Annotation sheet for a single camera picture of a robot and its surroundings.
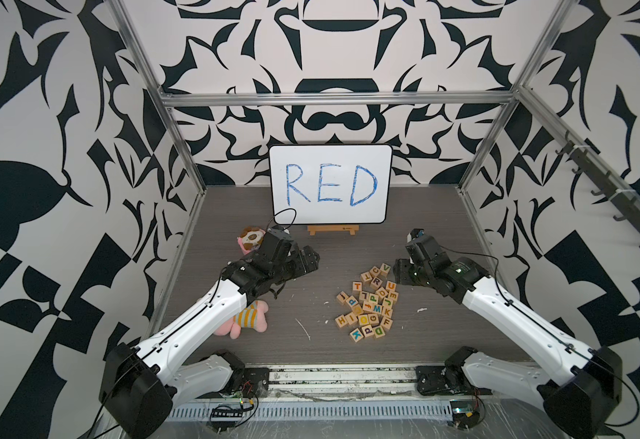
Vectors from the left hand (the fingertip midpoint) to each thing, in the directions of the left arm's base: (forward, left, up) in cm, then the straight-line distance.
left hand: (306, 256), depth 79 cm
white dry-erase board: (+27, -6, +1) cm, 28 cm away
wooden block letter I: (-13, -13, -15) cm, 24 cm away
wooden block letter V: (+3, -26, -16) cm, 31 cm away
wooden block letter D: (-17, -20, -16) cm, 31 cm away
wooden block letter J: (-6, -11, -15) cm, 20 cm away
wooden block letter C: (+2, -22, -16) cm, 27 cm away
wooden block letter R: (-2, -22, -16) cm, 27 cm away
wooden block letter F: (-15, -23, -16) cm, 31 cm away
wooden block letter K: (-18, -14, -15) cm, 27 cm away
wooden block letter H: (-13, -10, -16) cm, 23 cm away
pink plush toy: (-13, +16, -11) cm, 23 cm away
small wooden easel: (+19, -17, -14) cm, 29 cm away
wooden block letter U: (-3, -27, -15) cm, 31 cm away
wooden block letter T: (0, -19, -16) cm, 25 cm away
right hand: (-2, -27, -3) cm, 27 cm away
